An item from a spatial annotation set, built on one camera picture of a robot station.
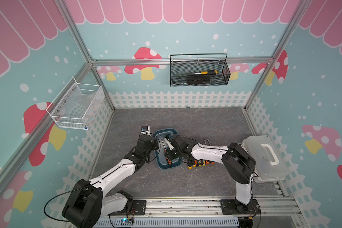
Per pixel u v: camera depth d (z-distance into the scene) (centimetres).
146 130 74
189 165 87
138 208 74
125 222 73
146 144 65
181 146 71
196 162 89
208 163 89
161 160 89
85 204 41
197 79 89
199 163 87
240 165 49
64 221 42
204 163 88
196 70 94
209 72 92
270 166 77
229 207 74
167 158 79
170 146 75
